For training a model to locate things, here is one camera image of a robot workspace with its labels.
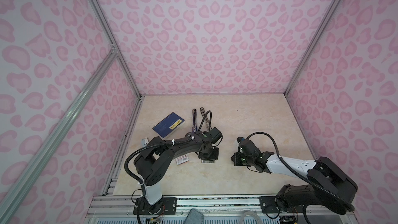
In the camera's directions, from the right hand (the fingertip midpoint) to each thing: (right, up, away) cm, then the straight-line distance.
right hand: (231, 158), depth 86 cm
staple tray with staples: (-13, +1, -8) cm, 16 cm away
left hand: (-8, +1, -1) cm, 8 cm away
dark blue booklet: (-37, +18, +17) cm, 44 cm away
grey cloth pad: (-20, -20, -18) cm, 33 cm away
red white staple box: (-28, -1, +1) cm, 28 cm away
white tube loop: (+5, -20, -16) cm, 26 cm away
